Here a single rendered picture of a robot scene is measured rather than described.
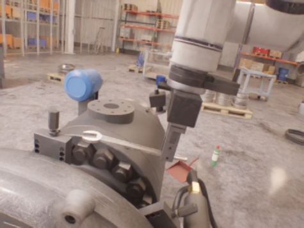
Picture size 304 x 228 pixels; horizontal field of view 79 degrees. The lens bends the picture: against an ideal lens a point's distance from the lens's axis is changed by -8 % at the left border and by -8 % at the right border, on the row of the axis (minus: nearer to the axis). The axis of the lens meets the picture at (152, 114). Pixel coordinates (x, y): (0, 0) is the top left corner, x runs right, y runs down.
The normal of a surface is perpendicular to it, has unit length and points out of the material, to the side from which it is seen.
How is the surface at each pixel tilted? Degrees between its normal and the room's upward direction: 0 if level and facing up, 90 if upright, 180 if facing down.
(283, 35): 122
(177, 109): 90
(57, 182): 15
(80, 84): 90
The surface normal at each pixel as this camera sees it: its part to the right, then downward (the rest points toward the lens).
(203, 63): 0.16, 0.37
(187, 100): -0.09, 0.33
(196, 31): -0.38, 0.23
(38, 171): 0.27, -0.89
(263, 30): -0.41, 0.50
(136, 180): -0.05, -0.95
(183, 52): -0.58, 0.17
